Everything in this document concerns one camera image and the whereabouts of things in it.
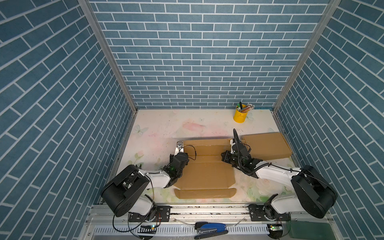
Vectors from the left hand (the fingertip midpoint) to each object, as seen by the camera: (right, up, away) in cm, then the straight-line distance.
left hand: (182, 150), depth 91 cm
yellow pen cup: (+40, +21, +18) cm, 49 cm away
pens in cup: (+43, +27, +13) cm, 52 cm away
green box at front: (+64, -34, -20) cm, 75 cm away
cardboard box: (+55, +1, +9) cm, 56 cm away
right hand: (+22, -1, -2) cm, 23 cm away
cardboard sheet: (+15, -15, 0) cm, 21 cm away
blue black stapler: (+13, -32, -23) cm, 42 cm away
